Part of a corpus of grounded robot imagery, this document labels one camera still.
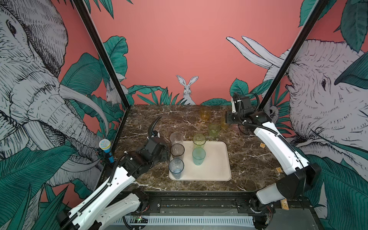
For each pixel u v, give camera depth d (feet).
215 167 2.97
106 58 2.97
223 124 3.48
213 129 3.42
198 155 2.88
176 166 2.69
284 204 2.54
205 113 3.78
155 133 2.12
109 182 1.41
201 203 2.47
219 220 2.30
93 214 1.27
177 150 2.68
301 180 1.31
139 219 2.29
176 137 2.87
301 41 2.66
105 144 2.35
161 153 1.82
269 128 1.59
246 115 1.87
